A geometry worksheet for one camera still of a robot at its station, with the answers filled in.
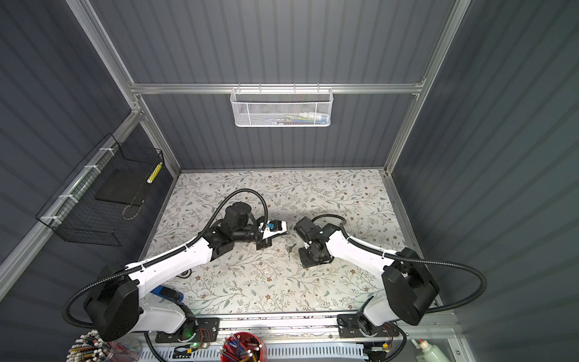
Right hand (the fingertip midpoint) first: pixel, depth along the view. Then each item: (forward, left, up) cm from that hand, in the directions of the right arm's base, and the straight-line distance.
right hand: (310, 263), depth 84 cm
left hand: (+6, +9, +14) cm, 18 cm away
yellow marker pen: (+24, +57, +25) cm, 67 cm away
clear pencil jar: (-28, +59, +12) cm, 66 cm away
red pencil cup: (-27, +20, +8) cm, 34 cm away
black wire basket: (+10, +68, +26) cm, 74 cm away
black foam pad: (+15, +61, +28) cm, 69 cm away
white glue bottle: (-27, -33, +2) cm, 43 cm away
